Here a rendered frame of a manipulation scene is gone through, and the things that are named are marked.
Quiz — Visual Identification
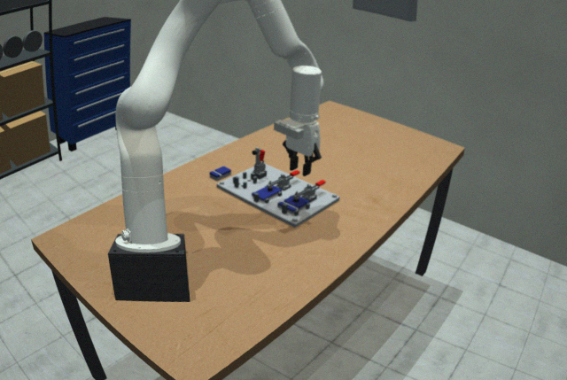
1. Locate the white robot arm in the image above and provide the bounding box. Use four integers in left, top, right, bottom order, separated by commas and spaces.
115, 0, 323, 252

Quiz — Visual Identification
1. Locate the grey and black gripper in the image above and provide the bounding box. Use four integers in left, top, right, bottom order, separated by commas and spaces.
283, 120, 322, 176

